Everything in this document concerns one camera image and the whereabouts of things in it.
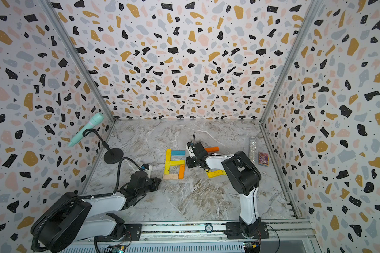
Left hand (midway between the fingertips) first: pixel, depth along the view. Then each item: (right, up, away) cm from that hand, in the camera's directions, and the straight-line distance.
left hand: (165, 179), depth 89 cm
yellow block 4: (+28, +12, -34) cm, 46 cm away
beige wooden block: (+3, +1, +2) cm, 4 cm away
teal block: (+6, +14, +13) cm, 20 cm away
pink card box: (+59, +11, +8) cm, 61 cm away
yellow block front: (+29, +3, +3) cm, 29 cm away
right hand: (+13, +9, +9) cm, 18 cm away
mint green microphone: (-31, +32, -13) cm, 47 cm away
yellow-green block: (+23, +10, -17) cm, 30 cm away
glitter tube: (+54, +15, +14) cm, 58 cm away
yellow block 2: (+5, +8, +9) cm, 13 cm away
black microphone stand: (-35, +12, +9) cm, 38 cm away
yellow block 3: (0, +14, +11) cm, 18 cm away
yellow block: (0, +7, +6) cm, 9 cm away
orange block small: (+9, +3, +5) cm, 11 cm away
